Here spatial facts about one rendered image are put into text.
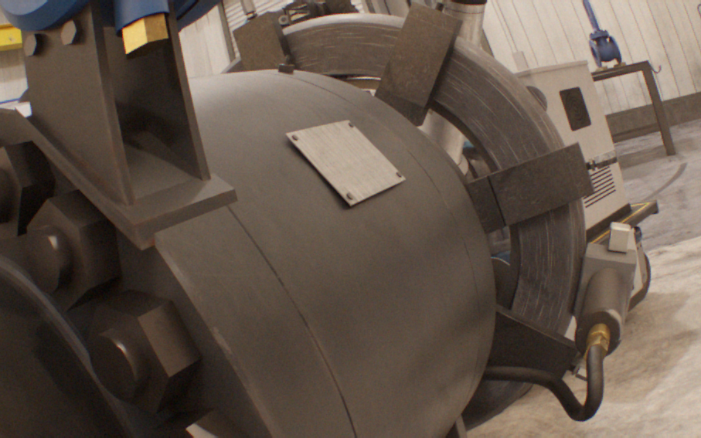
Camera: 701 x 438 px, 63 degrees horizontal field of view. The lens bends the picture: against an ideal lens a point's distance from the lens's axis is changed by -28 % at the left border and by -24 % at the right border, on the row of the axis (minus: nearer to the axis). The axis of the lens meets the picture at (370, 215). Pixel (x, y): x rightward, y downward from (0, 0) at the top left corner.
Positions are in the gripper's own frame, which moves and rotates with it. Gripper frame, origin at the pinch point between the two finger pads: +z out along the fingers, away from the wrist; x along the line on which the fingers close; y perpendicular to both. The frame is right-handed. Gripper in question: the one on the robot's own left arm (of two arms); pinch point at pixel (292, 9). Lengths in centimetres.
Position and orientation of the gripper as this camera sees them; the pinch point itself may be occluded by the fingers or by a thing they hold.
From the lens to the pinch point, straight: 158.6
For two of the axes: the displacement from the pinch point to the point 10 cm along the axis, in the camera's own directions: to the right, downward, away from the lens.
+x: -3.0, -9.5, -0.8
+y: -8.9, 2.4, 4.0
